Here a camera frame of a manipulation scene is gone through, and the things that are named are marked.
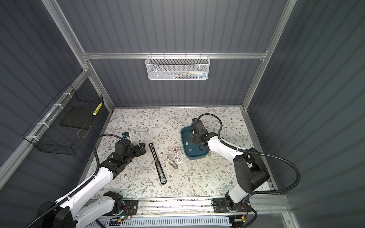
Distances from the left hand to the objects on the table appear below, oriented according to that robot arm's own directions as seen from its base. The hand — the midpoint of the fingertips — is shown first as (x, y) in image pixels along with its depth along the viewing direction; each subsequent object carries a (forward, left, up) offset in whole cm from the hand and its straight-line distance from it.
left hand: (138, 145), depth 85 cm
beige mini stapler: (-8, -20, -11) cm, 24 cm away
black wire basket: (+3, +35, +17) cm, 39 cm away
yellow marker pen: (+17, +22, +16) cm, 32 cm away
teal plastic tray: (0, -33, -12) cm, 36 cm away
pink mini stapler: (-3, -23, -10) cm, 26 cm away
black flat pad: (+10, +30, +16) cm, 36 cm away
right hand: (+6, -36, -2) cm, 36 cm away
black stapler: (-9, -11, -10) cm, 18 cm away
